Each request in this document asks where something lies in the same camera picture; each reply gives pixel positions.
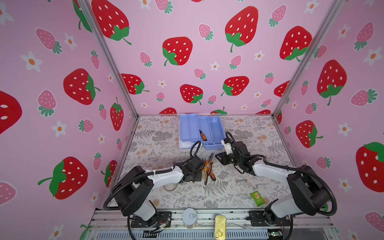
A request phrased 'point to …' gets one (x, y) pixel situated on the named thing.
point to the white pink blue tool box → (208, 130)
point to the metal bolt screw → (237, 181)
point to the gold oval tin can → (220, 227)
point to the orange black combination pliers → (209, 163)
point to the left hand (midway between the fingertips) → (198, 175)
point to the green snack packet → (257, 198)
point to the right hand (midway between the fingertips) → (216, 155)
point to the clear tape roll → (171, 187)
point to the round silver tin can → (189, 217)
